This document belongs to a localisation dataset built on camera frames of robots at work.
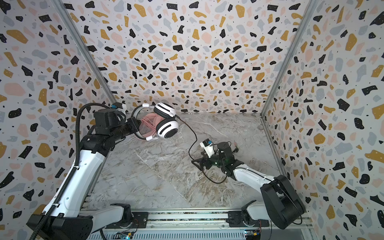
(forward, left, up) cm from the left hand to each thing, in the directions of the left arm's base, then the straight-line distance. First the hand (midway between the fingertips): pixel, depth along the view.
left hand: (140, 118), depth 70 cm
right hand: (-9, -25, -21) cm, 34 cm away
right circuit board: (-44, -53, -36) cm, 77 cm away
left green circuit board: (-43, +8, -35) cm, 56 cm away
